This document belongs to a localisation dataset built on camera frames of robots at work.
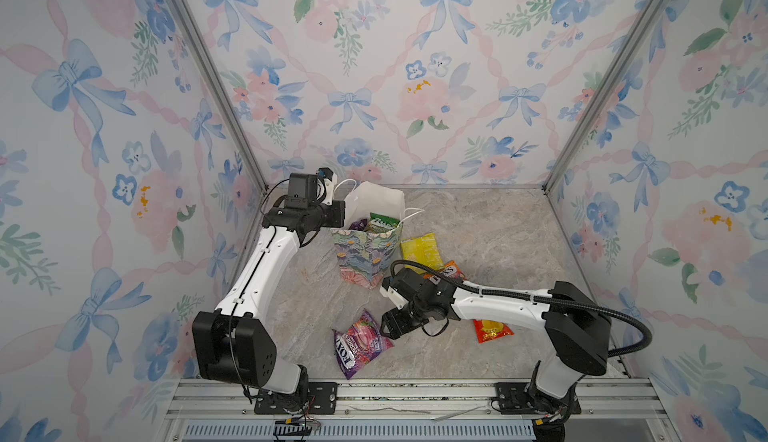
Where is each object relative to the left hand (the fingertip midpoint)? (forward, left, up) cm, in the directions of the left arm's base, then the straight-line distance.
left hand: (344, 207), depth 81 cm
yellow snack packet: (+1, -24, -23) cm, 33 cm away
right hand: (-26, -12, -20) cm, 35 cm away
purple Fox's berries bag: (+4, -3, -14) cm, 15 cm away
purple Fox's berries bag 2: (-29, -5, -22) cm, 37 cm away
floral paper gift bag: (-10, -6, -9) cm, 15 cm away
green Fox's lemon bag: (+4, -10, -12) cm, 16 cm away
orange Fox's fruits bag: (-6, -32, -23) cm, 40 cm away
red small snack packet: (-25, -41, -23) cm, 53 cm away
